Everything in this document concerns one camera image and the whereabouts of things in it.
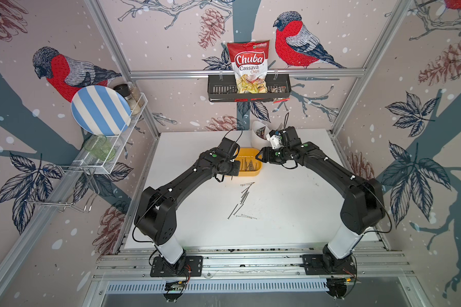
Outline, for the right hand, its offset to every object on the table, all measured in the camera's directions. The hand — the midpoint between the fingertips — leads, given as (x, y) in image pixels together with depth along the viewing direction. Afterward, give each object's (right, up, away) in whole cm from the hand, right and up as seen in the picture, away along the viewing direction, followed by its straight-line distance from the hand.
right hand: (259, 156), depth 87 cm
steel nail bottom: (-6, -28, +1) cm, 29 cm away
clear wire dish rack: (-68, -10, -21) cm, 72 cm away
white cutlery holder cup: (+1, +7, +17) cm, 18 cm away
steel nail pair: (-2, -6, +19) cm, 20 cm away
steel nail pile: (-6, -19, +8) cm, 22 cm away
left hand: (-10, -4, -1) cm, 11 cm away
